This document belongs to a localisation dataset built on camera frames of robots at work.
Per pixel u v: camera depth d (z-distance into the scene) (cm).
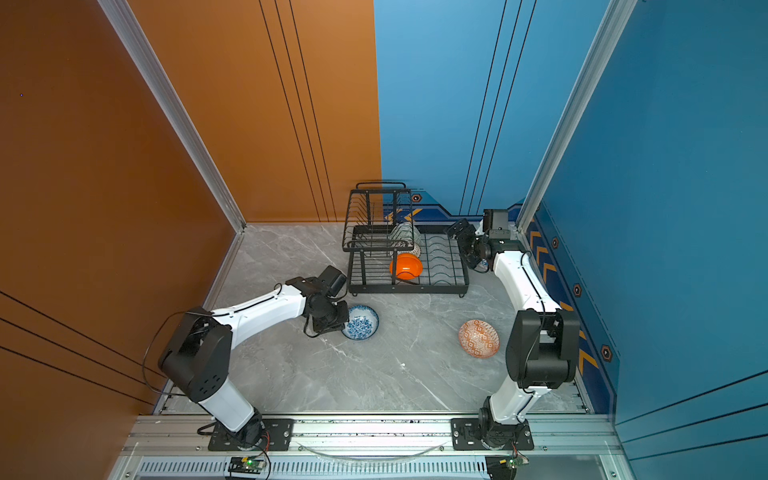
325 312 74
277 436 74
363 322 92
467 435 72
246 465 71
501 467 70
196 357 46
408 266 102
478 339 89
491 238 68
